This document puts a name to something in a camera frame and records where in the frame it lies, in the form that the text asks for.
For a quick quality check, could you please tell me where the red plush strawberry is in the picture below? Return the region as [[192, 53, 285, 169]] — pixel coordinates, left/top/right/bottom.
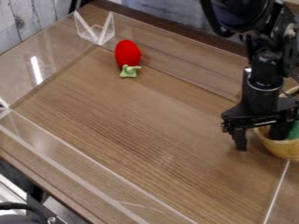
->
[[115, 39, 142, 78]]

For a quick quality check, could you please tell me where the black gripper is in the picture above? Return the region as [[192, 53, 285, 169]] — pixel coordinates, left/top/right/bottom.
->
[[222, 97, 299, 151]]

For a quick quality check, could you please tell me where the light wooden bowl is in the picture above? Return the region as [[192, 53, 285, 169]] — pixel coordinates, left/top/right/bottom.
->
[[254, 126, 299, 163]]

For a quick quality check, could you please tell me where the black cable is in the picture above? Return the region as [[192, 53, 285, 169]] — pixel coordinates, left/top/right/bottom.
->
[[0, 202, 48, 224]]

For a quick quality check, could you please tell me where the clear acrylic tray wall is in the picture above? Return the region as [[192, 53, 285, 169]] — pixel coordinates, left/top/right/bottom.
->
[[0, 104, 198, 224]]

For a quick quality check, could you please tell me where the clear acrylic corner bracket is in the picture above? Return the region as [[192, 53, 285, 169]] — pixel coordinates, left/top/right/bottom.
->
[[74, 11, 116, 46]]

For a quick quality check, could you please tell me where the black metal table clamp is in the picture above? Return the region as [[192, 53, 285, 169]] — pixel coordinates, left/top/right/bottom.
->
[[26, 195, 62, 224]]

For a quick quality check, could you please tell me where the green stick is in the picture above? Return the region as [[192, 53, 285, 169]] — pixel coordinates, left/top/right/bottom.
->
[[286, 121, 299, 140]]

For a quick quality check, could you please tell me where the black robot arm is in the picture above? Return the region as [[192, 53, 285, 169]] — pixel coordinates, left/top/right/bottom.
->
[[200, 0, 299, 151]]

